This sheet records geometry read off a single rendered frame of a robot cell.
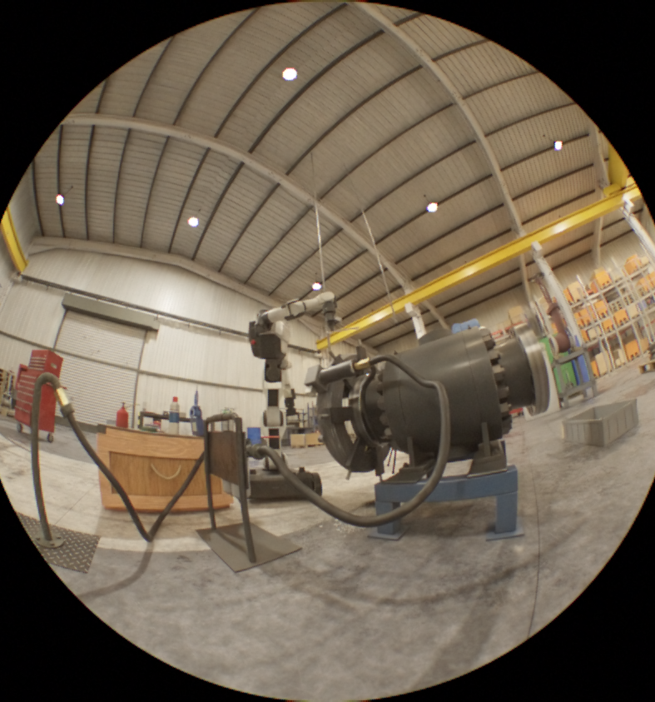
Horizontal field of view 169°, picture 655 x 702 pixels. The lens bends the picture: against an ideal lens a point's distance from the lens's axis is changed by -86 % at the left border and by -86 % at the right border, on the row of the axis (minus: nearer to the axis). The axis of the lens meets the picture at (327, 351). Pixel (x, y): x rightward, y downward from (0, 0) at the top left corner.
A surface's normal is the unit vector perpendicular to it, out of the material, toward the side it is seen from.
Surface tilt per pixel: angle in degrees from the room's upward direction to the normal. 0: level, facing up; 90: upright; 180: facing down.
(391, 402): 93
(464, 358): 70
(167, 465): 90
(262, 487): 90
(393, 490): 90
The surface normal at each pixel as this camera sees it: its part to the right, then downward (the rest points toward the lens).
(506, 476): -0.66, -0.22
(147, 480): 0.75, -0.29
